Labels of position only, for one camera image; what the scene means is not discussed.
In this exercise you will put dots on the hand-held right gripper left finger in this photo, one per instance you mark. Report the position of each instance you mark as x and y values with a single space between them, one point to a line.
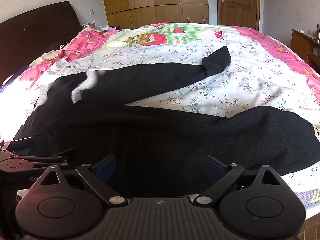
106 167

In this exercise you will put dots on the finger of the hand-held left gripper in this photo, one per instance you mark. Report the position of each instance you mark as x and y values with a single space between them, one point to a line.
20 143
50 158

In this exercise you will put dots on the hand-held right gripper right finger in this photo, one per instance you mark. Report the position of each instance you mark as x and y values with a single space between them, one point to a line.
215 167

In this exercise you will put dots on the black pants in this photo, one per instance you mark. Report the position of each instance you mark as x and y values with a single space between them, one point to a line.
150 135

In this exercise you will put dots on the floral printed blanket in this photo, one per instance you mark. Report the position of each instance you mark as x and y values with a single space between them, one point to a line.
250 67

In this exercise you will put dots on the dark wooden headboard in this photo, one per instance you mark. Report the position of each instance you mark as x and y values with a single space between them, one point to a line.
32 30

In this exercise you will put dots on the small white clutter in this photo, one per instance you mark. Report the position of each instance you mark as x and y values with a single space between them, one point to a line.
95 25

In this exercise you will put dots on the wooden side table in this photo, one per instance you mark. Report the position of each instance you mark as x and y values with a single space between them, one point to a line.
303 45

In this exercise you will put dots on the wooden door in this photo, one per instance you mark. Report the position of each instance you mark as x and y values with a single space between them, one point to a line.
237 2

